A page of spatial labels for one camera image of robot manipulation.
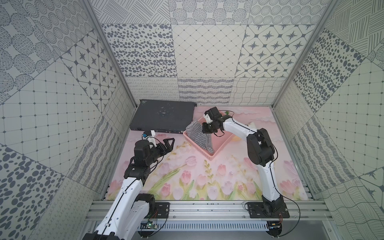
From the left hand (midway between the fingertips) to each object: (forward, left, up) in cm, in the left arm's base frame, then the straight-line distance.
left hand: (165, 137), depth 78 cm
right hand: (+16, -21, -15) cm, 30 cm away
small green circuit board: (-37, +5, -20) cm, 42 cm away
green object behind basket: (+37, -39, -18) cm, 57 cm away
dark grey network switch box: (+29, +10, -16) cm, 35 cm away
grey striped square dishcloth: (+15, -15, -13) cm, 25 cm away
